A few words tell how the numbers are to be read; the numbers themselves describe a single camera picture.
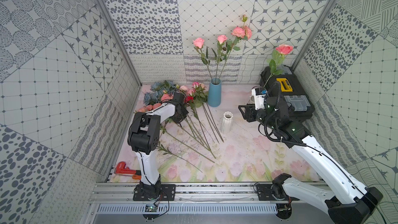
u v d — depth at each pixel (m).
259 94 0.61
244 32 0.83
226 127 0.88
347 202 0.39
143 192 0.68
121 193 0.75
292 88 0.95
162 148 0.86
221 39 0.84
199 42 0.82
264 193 0.73
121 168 0.80
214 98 1.01
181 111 0.87
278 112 0.51
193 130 0.95
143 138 0.52
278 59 0.84
